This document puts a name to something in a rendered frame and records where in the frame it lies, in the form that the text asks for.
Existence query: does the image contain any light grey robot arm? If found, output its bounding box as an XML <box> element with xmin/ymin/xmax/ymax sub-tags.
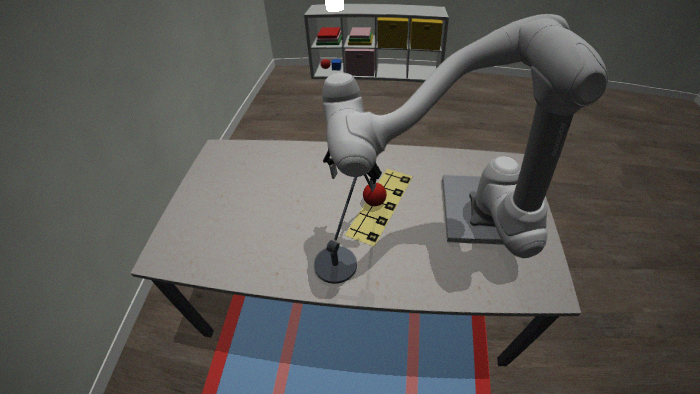
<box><xmin>322</xmin><ymin>14</ymin><xmax>608</xmax><ymax>258</ymax></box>

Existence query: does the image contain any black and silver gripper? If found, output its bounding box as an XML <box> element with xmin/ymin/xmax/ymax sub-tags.
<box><xmin>323</xmin><ymin>149</ymin><xmax>382</xmax><ymax>192</ymax></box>

